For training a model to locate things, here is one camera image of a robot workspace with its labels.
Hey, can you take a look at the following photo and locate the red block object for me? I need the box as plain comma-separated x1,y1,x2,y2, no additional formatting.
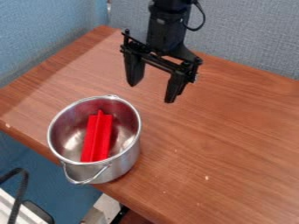
80,110,114,162

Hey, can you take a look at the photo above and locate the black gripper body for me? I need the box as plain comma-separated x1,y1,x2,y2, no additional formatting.
120,7,203,82

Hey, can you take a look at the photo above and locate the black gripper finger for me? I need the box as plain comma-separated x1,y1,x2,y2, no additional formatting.
124,52,146,87
164,73,188,103

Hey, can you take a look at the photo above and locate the white device under table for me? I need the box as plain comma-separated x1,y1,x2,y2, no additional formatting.
0,188,55,224

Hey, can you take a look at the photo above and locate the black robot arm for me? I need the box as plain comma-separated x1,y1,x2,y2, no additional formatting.
120,0,206,103

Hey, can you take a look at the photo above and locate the metal pot with handles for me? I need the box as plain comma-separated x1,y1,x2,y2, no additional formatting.
47,94,143,185

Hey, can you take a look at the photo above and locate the white table bracket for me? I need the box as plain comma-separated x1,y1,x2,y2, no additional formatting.
79,193,128,224

